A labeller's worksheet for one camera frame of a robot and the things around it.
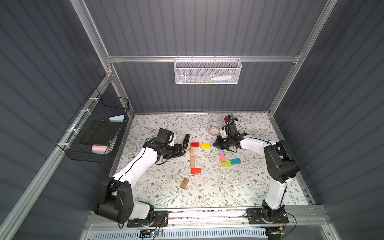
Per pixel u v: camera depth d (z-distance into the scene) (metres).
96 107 0.77
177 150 0.75
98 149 0.66
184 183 0.84
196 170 0.90
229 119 1.00
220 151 0.96
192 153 0.98
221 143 0.87
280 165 0.51
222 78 0.89
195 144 1.02
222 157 0.96
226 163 0.93
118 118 0.81
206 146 1.01
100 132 0.68
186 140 0.99
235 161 0.94
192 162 0.93
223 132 0.83
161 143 0.66
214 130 1.09
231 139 0.77
